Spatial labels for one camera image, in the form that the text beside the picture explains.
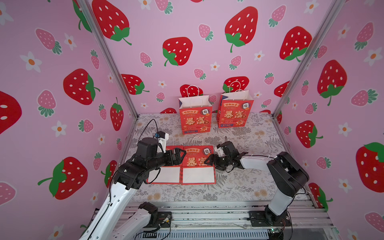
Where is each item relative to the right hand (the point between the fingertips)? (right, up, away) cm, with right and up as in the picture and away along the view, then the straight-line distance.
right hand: (209, 162), depth 91 cm
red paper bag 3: (+18, +35, +9) cm, 40 cm away
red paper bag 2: (-9, +31, +2) cm, 32 cm away
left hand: (-15, +10, -23) cm, 29 cm away
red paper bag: (-10, -4, -1) cm, 11 cm away
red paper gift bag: (-25, -6, -4) cm, 26 cm away
